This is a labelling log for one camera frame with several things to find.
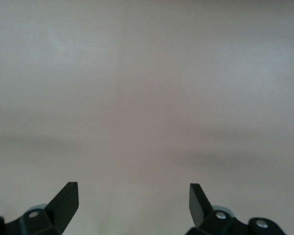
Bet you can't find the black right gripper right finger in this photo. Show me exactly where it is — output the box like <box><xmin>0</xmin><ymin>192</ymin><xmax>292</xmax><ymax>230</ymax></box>
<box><xmin>186</xmin><ymin>183</ymin><xmax>285</xmax><ymax>235</ymax></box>

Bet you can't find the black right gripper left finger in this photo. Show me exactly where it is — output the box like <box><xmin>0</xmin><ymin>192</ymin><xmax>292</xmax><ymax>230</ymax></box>
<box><xmin>0</xmin><ymin>182</ymin><xmax>78</xmax><ymax>235</ymax></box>

